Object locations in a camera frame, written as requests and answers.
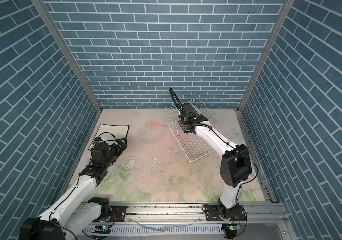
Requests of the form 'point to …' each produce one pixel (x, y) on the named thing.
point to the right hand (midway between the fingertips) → (186, 118)
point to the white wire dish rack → (191, 146)
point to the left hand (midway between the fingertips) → (124, 142)
